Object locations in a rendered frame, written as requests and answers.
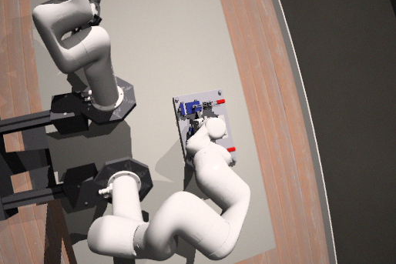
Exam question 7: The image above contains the blue rectangular block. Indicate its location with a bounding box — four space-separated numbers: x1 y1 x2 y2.
180 101 201 115

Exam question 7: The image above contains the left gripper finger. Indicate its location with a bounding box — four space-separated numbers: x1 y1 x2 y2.
89 15 102 27
71 27 82 35

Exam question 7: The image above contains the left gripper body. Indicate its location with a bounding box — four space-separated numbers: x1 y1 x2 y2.
81 0 100 30

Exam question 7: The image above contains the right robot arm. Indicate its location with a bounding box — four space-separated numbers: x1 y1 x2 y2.
87 115 250 261

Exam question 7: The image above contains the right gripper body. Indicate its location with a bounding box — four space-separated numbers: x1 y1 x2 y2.
193 118 203 133

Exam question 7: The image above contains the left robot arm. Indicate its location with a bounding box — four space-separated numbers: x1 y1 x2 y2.
32 0 124 112

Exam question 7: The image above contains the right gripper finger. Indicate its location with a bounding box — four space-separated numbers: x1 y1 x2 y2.
194 111 202 120

